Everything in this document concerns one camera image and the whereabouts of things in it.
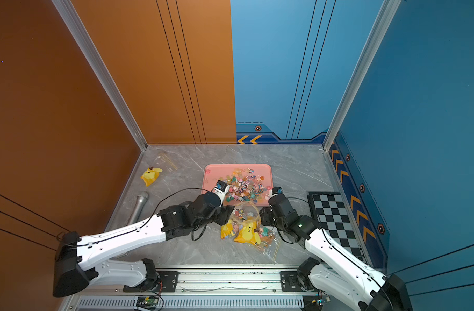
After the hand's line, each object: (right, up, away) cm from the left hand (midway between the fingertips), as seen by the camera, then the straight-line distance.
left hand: (230, 202), depth 75 cm
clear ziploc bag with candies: (-42, +15, +37) cm, 58 cm away
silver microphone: (-45, -5, +17) cm, 49 cm away
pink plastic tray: (+7, +5, +26) cm, 28 cm away
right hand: (+13, -5, +5) cm, 15 cm away
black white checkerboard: (+46, -9, +12) cm, 48 cm away
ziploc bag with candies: (+5, -7, +12) cm, 15 cm away
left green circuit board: (-31, -37, -3) cm, 48 cm away
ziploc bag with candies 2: (+14, -17, +8) cm, 23 cm away
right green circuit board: (+30, -35, -5) cm, 47 cm away
